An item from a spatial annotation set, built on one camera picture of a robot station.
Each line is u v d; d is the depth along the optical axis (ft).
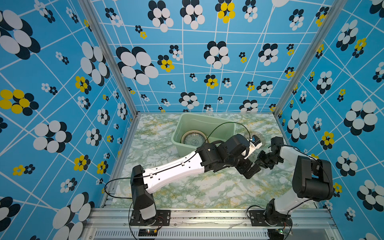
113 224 2.47
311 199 1.59
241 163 1.79
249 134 3.53
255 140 1.75
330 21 2.37
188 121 3.19
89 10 2.27
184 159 1.47
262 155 2.77
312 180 1.51
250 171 1.78
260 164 2.79
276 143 2.53
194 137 3.25
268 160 2.59
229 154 1.52
